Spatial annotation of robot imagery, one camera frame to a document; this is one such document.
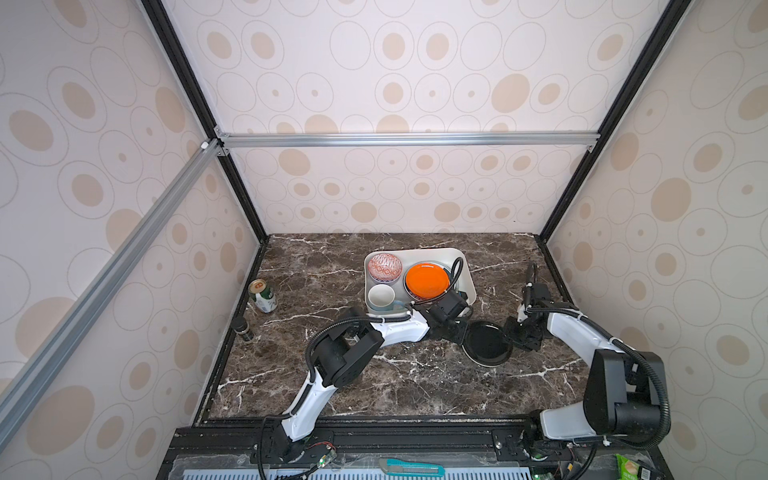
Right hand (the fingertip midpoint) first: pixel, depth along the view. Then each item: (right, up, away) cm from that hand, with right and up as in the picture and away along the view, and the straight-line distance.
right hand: (509, 337), depth 90 cm
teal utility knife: (-35, -25, -21) cm, 48 cm away
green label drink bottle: (-75, +12, 0) cm, 76 cm away
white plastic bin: (-30, +25, +18) cm, 42 cm away
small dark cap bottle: (-79, +4, -5) cm, 79 cm away
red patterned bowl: (-38, +21, +15) cm, 46 cm away
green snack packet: (+19, -26, -21) cm, 38 cm away
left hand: (-10, +2, -2) cm, 11 cm away
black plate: (-7, -2, 0) cm, 7 cm away
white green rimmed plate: (-31, +15, +10) cm, 36 cm away
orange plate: (-23, +17, +12) cm, 31 cm away
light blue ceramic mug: (-39, +12, +5) cm, 41 cm away
